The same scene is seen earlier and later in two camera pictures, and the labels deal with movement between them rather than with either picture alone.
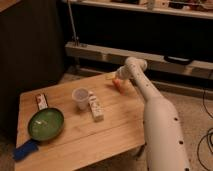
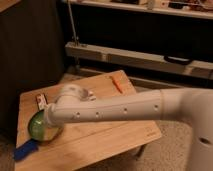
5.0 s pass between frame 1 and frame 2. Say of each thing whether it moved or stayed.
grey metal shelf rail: stayed
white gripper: moved
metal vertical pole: stayed
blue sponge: stayed
